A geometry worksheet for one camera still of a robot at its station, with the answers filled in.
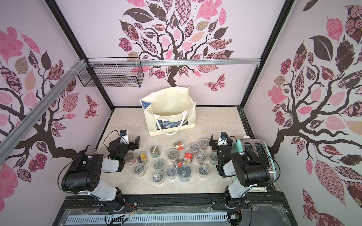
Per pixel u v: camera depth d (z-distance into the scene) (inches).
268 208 28.6
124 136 31.1
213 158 33.0
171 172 31.2
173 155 33.6
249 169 18.3
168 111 41.1
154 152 34.4
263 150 29.6
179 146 35.7
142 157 33.6
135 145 33.6
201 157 33.7
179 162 32.8
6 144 19.4
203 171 31.4
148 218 27.4
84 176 17.7
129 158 33.3
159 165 32.2
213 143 32.2
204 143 35.7
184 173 30.4
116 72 37.3
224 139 29.3
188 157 34.1
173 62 36.9
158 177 30.6
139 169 31.5
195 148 35.3
